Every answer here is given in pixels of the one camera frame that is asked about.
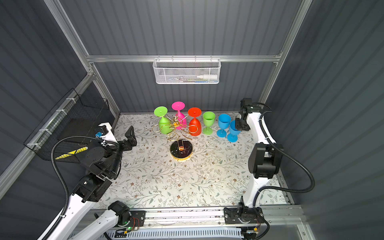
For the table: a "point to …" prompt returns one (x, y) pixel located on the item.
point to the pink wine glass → (179, 105)
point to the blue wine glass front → (224, 121)
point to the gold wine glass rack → (181, 150)
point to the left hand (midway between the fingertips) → (122, 129)
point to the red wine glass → (195, 125)
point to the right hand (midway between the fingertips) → (244, 128)
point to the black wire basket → (77, 115)
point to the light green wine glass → (209, 118)
